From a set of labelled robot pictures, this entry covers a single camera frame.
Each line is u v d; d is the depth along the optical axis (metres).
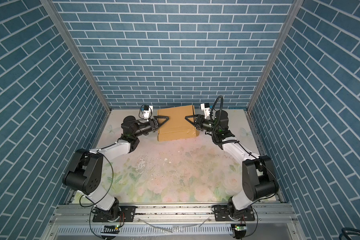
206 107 0.76
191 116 0.77
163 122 0.74
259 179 0.45
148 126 0.74
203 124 0.72
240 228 0.74
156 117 0.74
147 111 0.77
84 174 0.46
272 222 0.72
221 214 0.73
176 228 0.71
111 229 0.72
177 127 0.75
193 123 0.74
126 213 0.73
